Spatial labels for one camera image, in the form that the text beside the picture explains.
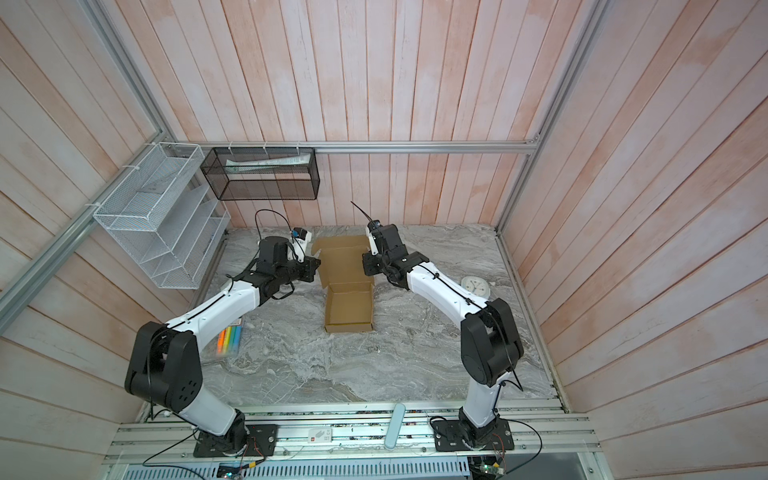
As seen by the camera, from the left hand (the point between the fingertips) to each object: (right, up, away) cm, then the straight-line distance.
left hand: (320, 266), depth 89 cm
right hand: (+14, +3, +1) cm, 14 cm away
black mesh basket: (-24, +33, +15) cm, 43 cm away
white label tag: (+3, -42, -15) cm, 45 cm away
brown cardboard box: (+7, -9, +12) cm, 17 cm away
